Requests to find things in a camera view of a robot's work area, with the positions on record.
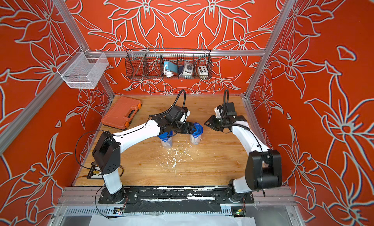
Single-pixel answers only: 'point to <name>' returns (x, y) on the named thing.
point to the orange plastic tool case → (121, 112)
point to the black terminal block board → (94, 173)
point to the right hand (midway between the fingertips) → (203, 123)
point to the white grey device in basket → (188, 69)
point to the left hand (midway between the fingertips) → (194, 128)
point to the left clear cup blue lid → (166, 139)
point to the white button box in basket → (203, 70)
